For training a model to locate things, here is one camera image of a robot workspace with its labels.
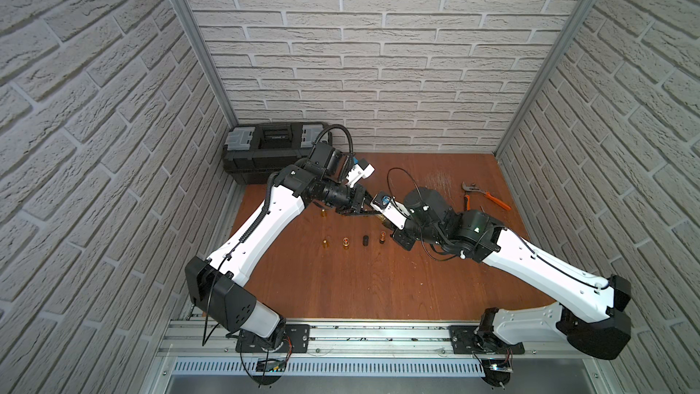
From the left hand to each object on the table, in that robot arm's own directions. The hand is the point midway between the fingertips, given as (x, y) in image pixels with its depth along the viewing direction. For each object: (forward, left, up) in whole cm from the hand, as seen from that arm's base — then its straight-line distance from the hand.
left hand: (383, 208), depth 66 cm
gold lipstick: (+3, +10, -26) cm, 28 cm away
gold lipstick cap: (+4, +17, -28) cm, 33 cm away
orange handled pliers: (+28, -42, -28) cm, 57 cm away
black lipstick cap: (+5, +3, -27) cm, 28 cm away
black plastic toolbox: (+33, +44, -14) cm, 56 cm away
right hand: (0, -3, -4) cm, 5 cm away
